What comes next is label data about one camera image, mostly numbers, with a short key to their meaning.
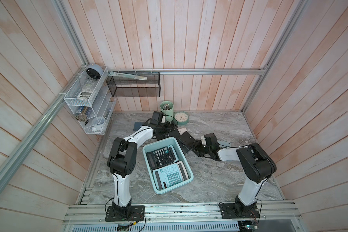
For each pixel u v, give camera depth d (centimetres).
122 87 106
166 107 101
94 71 80
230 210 73
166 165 82
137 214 73
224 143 101
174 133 86
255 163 51
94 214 75
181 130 104
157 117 78
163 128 84
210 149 78
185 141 96
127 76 91
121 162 53
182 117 114
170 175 78
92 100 75
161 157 85
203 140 87
